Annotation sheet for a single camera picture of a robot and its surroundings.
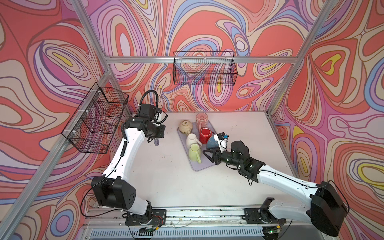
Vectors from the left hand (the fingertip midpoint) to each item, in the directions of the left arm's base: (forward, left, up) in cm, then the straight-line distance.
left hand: (163, 131), depth 80 cm
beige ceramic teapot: (+15, -11, -15) cm, 24 cm away
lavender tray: (+21, -30, -23) cm, 44 cm away
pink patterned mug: (+19, -22, -12) cm, 32 cm away
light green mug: (-6, -17, -13) cm, 23 cm away
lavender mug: (-3, +4, -6) cm, 8 cm away
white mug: (+4, -15, -14) cm, 21 cm away
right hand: (-11, -23, -5) cm, 26 cm away
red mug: (+10, -25, -15) cm, 30 cm away
